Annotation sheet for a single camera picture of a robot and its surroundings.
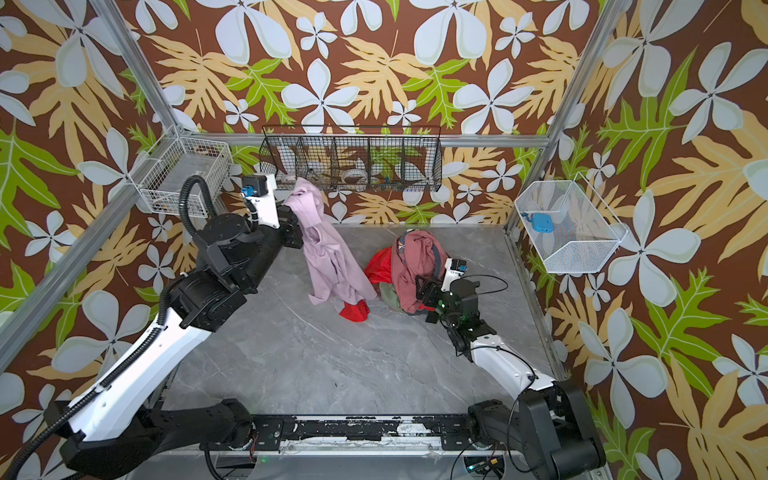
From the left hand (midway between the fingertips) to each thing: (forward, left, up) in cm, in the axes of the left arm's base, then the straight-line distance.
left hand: (291, 196), depth 58 cm
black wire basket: (+41, -9, -18) cm, 46 cm away
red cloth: (+8, -18, -36) cm, 41 cm away
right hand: (+3, -30, -32) cm, 44 cm away
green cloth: (+1, -21, -40) cm, 45 cm away
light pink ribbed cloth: (0, -6, -24) cm, 25 cm away
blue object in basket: (+16, -66, -23) cm, 71 cm away
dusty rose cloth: (+10, -28, -29) cm, 42 cm away
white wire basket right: (+8, -72, -17) cm, 74 cm away
